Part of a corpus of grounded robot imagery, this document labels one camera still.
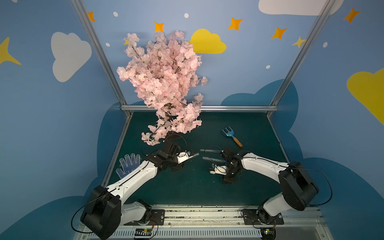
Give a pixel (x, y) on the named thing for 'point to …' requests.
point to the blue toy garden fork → (230, 133)
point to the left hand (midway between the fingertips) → (182, 156)
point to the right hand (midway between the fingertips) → (226, 175)
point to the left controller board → (143, 232)
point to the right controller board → (268, 233)
